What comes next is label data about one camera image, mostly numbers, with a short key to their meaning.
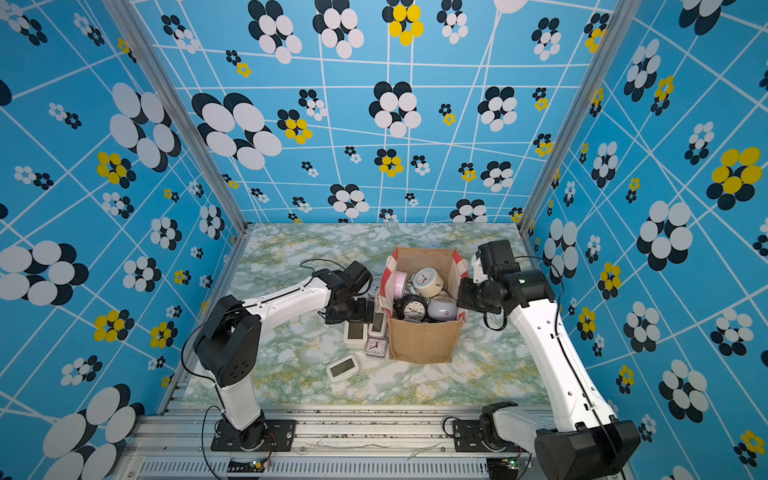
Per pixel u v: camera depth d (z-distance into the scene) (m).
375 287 0.77
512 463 0.70
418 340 0.74
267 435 0.72
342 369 0.83
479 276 0.65
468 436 0.73
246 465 0.72
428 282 0.88
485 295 0.59
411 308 0.87
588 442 0.36
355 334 0.86
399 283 0.86
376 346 0.87
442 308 0.82
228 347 0.48
